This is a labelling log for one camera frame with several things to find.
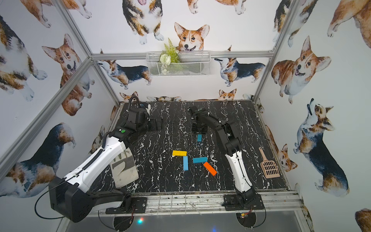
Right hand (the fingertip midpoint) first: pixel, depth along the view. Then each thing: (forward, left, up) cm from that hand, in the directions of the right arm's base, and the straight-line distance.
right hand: (197, 132), depth 100 cm
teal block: (-3, -2, -2) cm, 4 cm away
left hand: (-5, +21, +23) cm, 32 cm away
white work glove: (-25, +43, 0) cm, 50 cm away
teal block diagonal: (-20, -2, -1) cm, 20 cm away
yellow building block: (-15, +11, -1) cm, 19 cm away
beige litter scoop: (-25, -42, 0) cm, 49 cm away
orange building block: (-25, -7, -1) cm, 26 cm away
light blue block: (-21, +7, -1) cm, 22 cm away
